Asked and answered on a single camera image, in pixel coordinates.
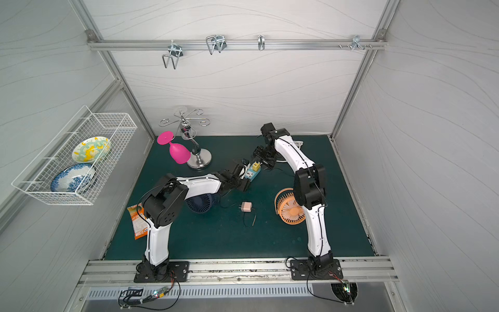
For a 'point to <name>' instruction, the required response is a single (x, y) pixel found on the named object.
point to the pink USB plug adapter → (245, 207)
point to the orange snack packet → (139, 220)
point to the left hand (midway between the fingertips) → (247, 181)
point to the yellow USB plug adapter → (256, 166)
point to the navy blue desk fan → (202, 204)
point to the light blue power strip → (251, 174)
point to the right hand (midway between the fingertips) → (256, 161)
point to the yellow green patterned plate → (91, 149)
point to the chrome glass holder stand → (199, 158)
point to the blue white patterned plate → (77, 178)
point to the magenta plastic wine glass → (178, 153)
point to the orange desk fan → (290, 210)
